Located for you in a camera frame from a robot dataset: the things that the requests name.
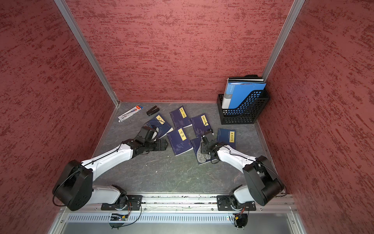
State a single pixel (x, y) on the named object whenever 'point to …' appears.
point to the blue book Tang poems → (180, 118)
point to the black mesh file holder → (248, 113)
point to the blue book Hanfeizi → (195, 143)
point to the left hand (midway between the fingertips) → (161, 147)
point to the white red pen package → (125, 115)
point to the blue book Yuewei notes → (200, 124)
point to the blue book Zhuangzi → (163, 127)
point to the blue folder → (236, 93)
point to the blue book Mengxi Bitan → (228, 136)
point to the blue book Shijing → (179, 141)
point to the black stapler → (153, 110)
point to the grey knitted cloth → (201, 158)
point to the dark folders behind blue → (248, 78)
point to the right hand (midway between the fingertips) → (206, 149)
